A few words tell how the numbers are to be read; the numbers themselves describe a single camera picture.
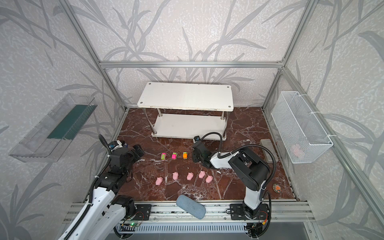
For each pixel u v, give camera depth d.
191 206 0.72
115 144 0.68
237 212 0.74
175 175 0.84
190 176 0.84
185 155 0.91
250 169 0.48
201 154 0.73
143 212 0.73
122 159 0.59
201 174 0.85
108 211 0.59
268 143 0.97
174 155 0.91
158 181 0.82
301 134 0.62
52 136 0.64
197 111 0.75
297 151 0.73
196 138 0.85
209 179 0.83
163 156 0.91
